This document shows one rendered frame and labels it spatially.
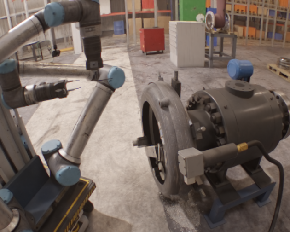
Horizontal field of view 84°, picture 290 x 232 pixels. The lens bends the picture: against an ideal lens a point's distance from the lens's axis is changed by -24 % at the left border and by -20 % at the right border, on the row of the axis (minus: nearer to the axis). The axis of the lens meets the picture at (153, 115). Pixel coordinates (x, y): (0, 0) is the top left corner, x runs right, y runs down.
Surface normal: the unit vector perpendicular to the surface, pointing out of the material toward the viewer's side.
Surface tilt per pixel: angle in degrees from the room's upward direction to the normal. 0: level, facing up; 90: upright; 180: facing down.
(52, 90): 90
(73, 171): 93
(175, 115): 35
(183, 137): 51
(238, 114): 40
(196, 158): 67
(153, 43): 90
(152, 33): 90
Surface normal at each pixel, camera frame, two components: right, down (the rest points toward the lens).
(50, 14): -0.58, 0.42
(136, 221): -0.04, -0.87
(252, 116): 0.17, -0.27
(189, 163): 0.23, 0.10
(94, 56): 0.27, 0.59
